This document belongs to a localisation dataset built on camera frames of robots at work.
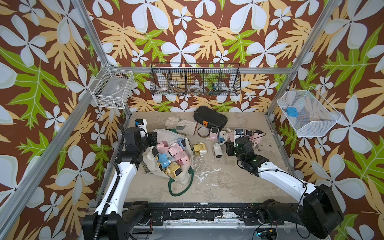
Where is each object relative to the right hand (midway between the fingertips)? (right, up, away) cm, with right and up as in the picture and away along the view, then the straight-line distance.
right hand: (229, 141), depth 86 cm
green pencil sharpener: (+3, +6, +12) cm, 14 cm away
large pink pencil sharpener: (-27, -11, +2) cm, 29 cm away
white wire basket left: (-69, +31, 0) cm, 75 cm away
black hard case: (-9, +16, +26) cm, 32 cm away
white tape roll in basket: (-20, +35, +13) cm, 42 cm away
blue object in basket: (+37, +17, 0) cm, 41 cm away
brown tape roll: (-13, +5, +22) cm, 26 cm away
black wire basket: (-20, +40, +11) cm, 46 cm away
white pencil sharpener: (-6, -6, +7) cm, 11 cm away
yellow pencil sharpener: (-31, -16, -4) cm, 35 cm away
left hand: (-41, +6, -7) cm, 42 cm away
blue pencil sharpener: (-2, 0, +12) cm, 12 cm away
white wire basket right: (+43, +16, -4) cm, 46 cm away
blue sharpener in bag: (-40, -11, +2) cm, 41 cm away
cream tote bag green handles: (-35, -2, +10) cm, 37 cm away
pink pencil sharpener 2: (+1, +4, -2) cm, 4 cm away
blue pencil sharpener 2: (+2, +6, -13) cm, 14 cm away
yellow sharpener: (-17, -6, +9) cm, 20 cm away
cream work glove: (-29, +9, +25) cm, 40 cm away
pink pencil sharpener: (+16, +5, +13) cm, 22 cm away
